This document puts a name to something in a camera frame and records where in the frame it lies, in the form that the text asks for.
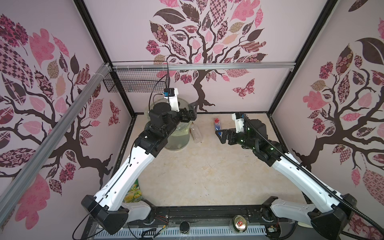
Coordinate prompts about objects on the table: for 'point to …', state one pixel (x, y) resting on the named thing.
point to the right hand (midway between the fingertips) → (223, 128)
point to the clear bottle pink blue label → (217, 125)
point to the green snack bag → (134, 194)
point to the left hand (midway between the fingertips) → (190, 106)
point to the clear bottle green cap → (196, 133)
